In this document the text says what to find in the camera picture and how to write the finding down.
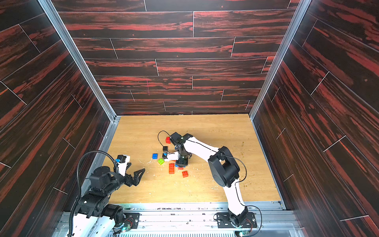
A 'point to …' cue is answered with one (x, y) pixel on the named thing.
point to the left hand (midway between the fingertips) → (138, 167)
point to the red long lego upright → (171, 168)
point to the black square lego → (165, 148)
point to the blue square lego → (155, 156)
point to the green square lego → (161, 161)
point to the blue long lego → (176, 165)
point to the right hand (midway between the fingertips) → (184, 159)
